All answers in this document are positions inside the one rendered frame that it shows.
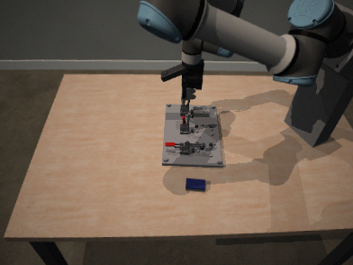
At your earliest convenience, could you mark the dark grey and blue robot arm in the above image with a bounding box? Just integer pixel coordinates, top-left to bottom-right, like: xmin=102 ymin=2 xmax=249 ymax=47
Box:
xmin=137 ymin=0 xmax=353 ymax=87

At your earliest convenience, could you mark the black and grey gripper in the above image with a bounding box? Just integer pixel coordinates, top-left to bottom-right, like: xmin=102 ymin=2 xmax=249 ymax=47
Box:
xmin=182 ymin=59 xmax=204 ymax=106

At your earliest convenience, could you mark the toggle clamp with red handle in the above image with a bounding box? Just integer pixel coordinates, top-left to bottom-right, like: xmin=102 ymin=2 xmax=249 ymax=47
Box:
xmin=180 ymin=113 xmax=194 ymax=134
xmin=165 ymin=141 xmax=206 ymax=155

